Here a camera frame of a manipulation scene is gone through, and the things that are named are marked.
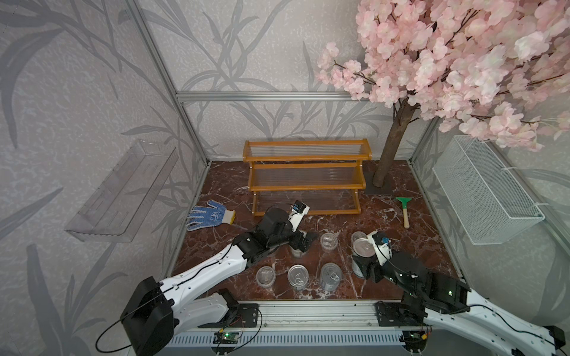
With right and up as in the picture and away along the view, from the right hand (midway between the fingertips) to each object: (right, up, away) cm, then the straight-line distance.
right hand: (360, 251), depth 73 cm
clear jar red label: (-9, 0, +12) cm, 15 cm away
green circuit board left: (-45, -27, -3) cm, 52 cm away
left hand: (-17, +7, +3) cm, 19 cm away
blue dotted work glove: (-63, +7, +26) cm, 68 cm away
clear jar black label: (-32, -10, +4) cm, 34 cm away
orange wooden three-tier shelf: (-8, +27, +43) cm, 51 cm away
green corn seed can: (-21, -10, +4) cm, 24 cm away
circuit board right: (+18, -30, 0) cm, 35 cm away
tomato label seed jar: (-21, -5, +12) cm, 25 cm away
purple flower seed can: (-10, -9, +2) cm, 13 cm away
